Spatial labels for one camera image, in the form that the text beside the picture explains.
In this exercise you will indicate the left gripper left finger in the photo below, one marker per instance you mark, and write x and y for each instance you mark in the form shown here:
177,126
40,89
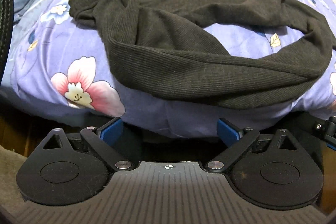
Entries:
65,169

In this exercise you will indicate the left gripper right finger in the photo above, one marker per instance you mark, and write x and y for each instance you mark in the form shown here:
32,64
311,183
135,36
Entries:
270,170

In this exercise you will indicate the dark knit pants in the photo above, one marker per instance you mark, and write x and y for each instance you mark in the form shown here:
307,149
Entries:
161,47

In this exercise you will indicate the purple floral bed sheet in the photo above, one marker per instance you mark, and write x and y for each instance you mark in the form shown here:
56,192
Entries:
58,70

